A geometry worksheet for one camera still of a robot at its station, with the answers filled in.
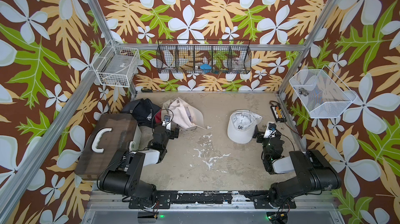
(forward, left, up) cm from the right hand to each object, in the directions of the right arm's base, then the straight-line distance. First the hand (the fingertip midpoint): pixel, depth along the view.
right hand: (264, 126), depth 89 cm
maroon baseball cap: (+8, +64, -2) cm, 65 cm away
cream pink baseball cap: (+1, +45, +8) cm, 46 cm away
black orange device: (+17, -17, -9) cm, 26 cm away
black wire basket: (+40, +35, +20) cm, 57 cm away
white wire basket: (+25, +85, +24) cm, 92 cm away
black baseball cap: (+13, +74, -2) cm, 75 cm away
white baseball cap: (+7, +10, -10) cm, 16 cm away
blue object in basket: (+31, +34, +18) cm, 50 cm away
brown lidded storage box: (-10, +82, +8) cm, 83 cm away
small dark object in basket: (+12, -20, +16) cm, 28 cm away
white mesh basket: (+7, -28, +17) cm, 33 cm away
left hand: (+4, +56, -1) cm, 56 cm away
